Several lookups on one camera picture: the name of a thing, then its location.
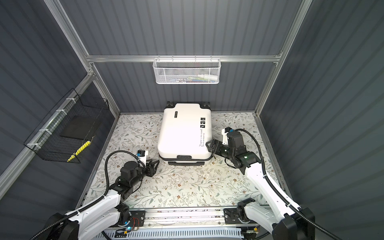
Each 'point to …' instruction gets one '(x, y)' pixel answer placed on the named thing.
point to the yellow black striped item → (82, 148)
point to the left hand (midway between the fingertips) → (155, 160)
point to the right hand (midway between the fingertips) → (213, 146)
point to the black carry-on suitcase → (184, 130)
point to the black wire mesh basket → (72, 123)
